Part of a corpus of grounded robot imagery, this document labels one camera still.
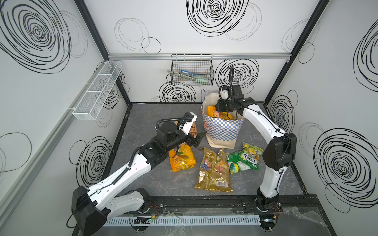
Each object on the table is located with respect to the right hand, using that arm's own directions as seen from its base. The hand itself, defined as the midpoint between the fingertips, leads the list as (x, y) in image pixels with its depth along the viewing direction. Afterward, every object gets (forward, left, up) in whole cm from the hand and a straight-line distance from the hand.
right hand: (214, 104), depth 88 cm
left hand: (-22, +9, +8) cm, 26 cm away
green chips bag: (-25, -20, -20) cm, 38 cm away
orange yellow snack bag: (-27, +18, -16) cm, 37 cm away
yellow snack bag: (-6, +1, -1) cm, 6 cm away
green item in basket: (+11, +8, +11) cm, 17 cm away
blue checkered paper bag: (-15, -3, -6) cm, 17 cm away
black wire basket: (+32, +12, +3) cm, 35 cm away
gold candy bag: (-35, +1, -18) cm, 39 cm away
